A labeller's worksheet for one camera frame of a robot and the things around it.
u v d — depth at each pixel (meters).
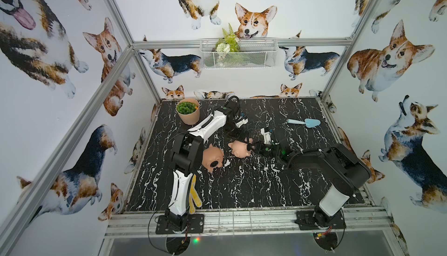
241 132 0.82
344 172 0.48
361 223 0.75
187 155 0.54
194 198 0.80
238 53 0.89
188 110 1.00
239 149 0.87
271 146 0.80
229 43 0.82
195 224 0.73
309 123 1.07
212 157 0.84
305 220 0.73
